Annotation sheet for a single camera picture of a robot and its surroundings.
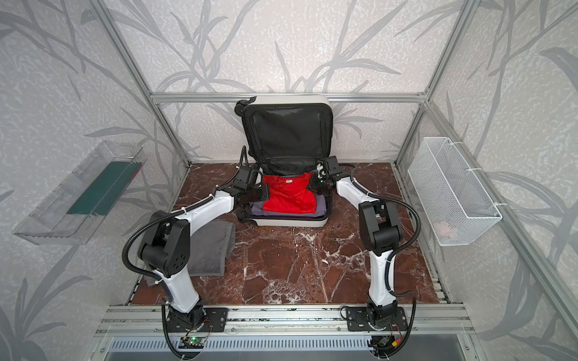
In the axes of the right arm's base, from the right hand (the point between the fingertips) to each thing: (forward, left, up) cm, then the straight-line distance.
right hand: (307, 179), depth 99 cm
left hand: (-5, +15, +3) cm, 16 cm away
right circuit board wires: (-59, -26, -15) cm, 66 cm away
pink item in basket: (-29, -44, +10) cm, 54 cm away
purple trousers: (-13, +21, -3) cm, 25 cm away
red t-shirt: (-6, +8, -3) cm, 10 cm away
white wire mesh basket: (-31, -41, +24) cm, 56 cm away
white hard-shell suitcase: (+13, +9, +15) cm, 22 cm away
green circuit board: (-58, +36, -10) cm, 69 cm away
